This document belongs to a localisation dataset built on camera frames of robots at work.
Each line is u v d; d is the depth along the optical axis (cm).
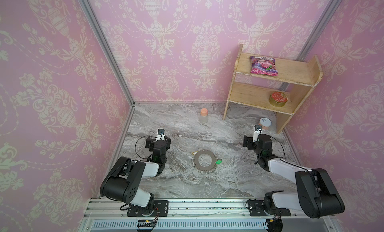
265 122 103
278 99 89
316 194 42
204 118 109
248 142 84
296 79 73
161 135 77
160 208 74
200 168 87
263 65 75
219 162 90
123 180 45
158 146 70
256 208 73
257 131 79
